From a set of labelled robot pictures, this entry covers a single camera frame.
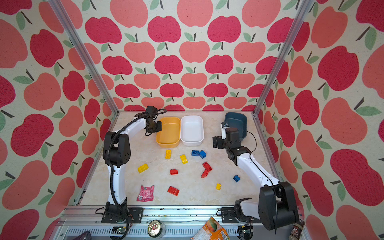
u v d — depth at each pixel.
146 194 0.80
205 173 0.86
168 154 0.98
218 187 0.84
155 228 0.62
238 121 1.15
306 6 0.69
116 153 0.58
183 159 0.93
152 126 0.90
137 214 0.75
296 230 0.67
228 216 0.73
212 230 0.69
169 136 1.03
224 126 0.76
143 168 0.90
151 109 0.86
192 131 1.07
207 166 0.89
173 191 0.81
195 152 0.96
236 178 0.85
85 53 0.86
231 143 0.66
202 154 0.96
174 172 0.88
